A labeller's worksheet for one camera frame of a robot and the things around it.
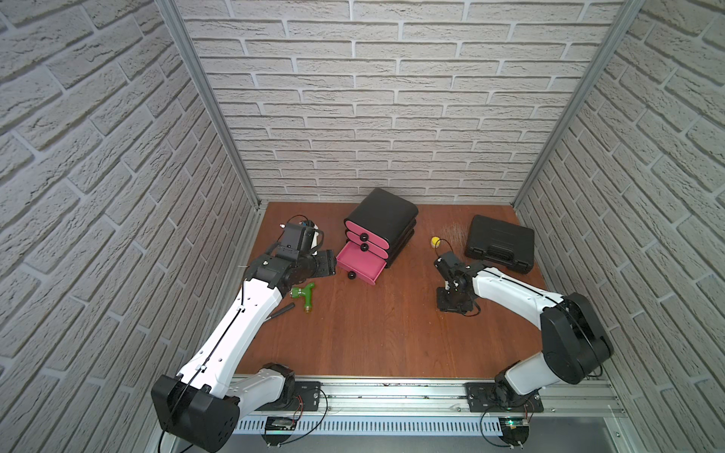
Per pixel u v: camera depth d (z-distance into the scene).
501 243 0.98
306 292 0.92
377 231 0.89
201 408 0.36
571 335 0.44
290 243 0.56
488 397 0.73
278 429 0.71
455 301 0.77
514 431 0.70
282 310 0.89
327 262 0.67
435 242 1.07
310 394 0.73
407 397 0.76
